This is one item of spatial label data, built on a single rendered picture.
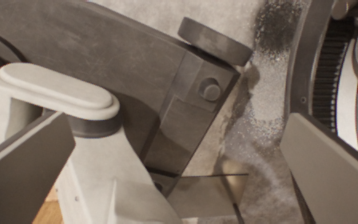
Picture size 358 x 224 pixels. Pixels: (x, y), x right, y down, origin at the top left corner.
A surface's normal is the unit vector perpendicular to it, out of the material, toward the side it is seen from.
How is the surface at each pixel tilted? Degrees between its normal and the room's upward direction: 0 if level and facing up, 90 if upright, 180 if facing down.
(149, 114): 0
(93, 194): 90
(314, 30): 90
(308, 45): 90
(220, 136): 0
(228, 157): 0
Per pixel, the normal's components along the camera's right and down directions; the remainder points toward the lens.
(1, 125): 0.24, 0.13
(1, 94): 0.09, 0.48
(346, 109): -0.55, 0.04
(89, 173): 0.40, -0.82
